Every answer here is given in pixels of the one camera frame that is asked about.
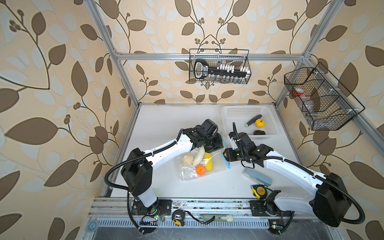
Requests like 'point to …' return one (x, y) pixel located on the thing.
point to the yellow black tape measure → (259, 191)
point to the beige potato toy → (187, 160)
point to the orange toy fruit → (200, 170)
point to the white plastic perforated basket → (248, 118)
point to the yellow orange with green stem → (260, 123)
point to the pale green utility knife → (216, 217)
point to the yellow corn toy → (209, 166)
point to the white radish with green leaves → (199, 158)
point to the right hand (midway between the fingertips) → (226, 155)
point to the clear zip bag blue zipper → (219, 164)
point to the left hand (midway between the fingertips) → (228, 145)
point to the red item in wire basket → (298, 91)
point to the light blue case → (257, 176)
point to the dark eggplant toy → (259, 132)
